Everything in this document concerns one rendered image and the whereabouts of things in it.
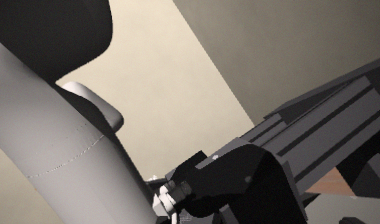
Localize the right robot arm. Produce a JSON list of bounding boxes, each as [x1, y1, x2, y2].
[[62, 81, 124, 133]]

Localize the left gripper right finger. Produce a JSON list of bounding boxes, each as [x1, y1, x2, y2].
[[339, 217, 366, 224]]

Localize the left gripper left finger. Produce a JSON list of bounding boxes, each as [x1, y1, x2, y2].
[[155, 216, 172, 224]]

